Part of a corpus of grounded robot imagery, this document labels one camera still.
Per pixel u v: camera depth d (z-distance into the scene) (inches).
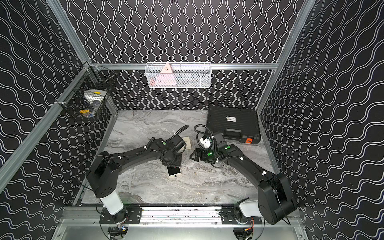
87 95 31.4
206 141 30.7
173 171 35.2
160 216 29.9
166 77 35.5
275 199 16.3
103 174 18.6
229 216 28.9
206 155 28.7
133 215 29.5
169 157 27.8
